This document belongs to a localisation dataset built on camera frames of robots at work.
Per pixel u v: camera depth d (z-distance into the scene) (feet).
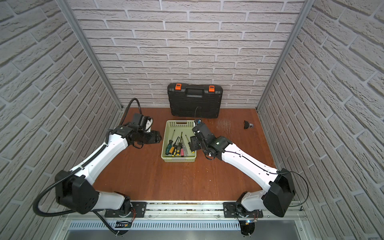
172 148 3.06
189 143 3.20
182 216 2.38
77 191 1.30
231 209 2.43
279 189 1.28
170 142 3.20
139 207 2.44
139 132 2.03
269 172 1.40
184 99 3.12
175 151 3.02
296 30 2.52
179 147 3.11
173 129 3.45
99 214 2.29
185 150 3.09
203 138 1.85
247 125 3.57
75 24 2.47
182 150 3.03
